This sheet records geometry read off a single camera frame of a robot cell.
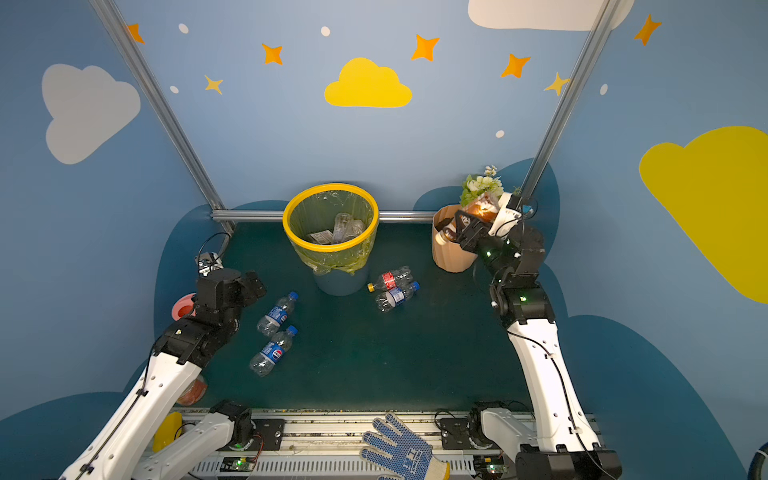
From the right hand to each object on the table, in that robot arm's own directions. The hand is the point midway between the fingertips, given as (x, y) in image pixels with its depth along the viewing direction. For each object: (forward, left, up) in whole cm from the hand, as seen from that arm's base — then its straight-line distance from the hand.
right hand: (466, 213), depth 67 cm
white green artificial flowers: (+27, -10, -12) cm, 31 cm away
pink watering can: (-11, +77, -30) cm, 83 cm away
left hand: (-11, +53, -14) cm, 56 cm away
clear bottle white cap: (+16, +32, -22) cm, 42 cm away
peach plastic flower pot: (+13, -3, -31) cm, 34 cm away
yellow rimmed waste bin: (+18, +38, -24) cm, 49 cm away
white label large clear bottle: (+14, +40, -25) cm, 49 cm away
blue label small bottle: (0, +18, -40) cm, 44 cm away
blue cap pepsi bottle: (-9, +51, -36) cm, 63 cm away
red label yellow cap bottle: (+7, +17, -37) cm, 41 cm away
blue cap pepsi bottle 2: (-18, +49, -38) cm, 64 cm away
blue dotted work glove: (-43, +9, -41) cm, 60 cm away
